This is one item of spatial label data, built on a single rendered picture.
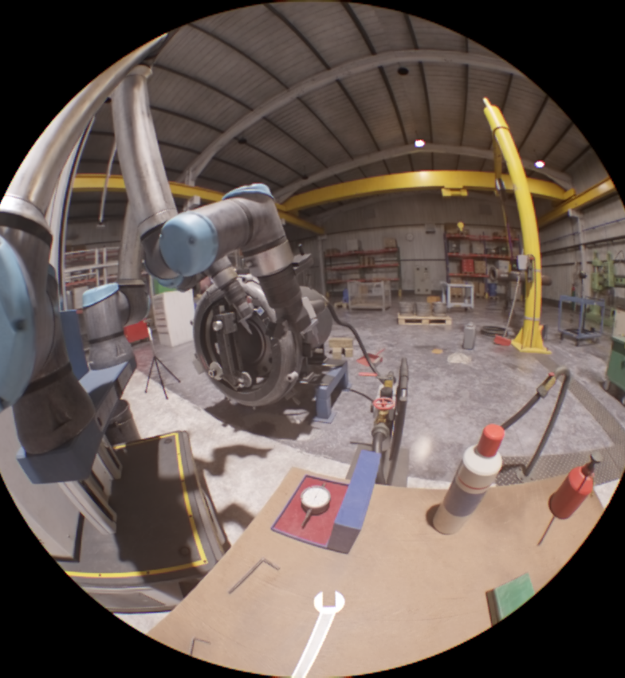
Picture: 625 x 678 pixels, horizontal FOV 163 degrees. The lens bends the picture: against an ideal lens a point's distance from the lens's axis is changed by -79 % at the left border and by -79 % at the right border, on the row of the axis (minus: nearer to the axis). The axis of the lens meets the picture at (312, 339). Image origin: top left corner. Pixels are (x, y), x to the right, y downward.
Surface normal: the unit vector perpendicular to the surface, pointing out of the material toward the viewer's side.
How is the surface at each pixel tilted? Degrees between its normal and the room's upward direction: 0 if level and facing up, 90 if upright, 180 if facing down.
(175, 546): 0
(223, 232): 101
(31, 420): 70
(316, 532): 0
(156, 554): 0
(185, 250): 115
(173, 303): 90
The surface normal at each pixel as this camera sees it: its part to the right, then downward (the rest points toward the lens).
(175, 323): 0.87, 0.05
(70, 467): 0.56, 0.15
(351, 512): 0.04, -0.96
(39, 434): 0.68, -0.24
